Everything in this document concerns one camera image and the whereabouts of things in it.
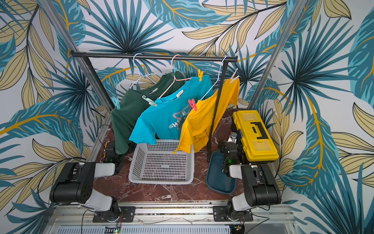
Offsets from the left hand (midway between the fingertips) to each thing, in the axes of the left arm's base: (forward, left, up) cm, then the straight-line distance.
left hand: (128, 139), depth 93 cm
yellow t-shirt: (-3, -43, +15) cm, 45 cm away
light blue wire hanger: (+39, -4, +21) cm, 44 cm away
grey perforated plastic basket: (-12, -19, -6) cm, 23 cm away
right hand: (0, -66, +2) cm, 66 cm away
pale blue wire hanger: (+39, -59, +25) cm, 75 cm away
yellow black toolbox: (-7, -77, +10) cm, 78 cm away
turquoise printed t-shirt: (-2, -27, +25) cm, 37 cm away
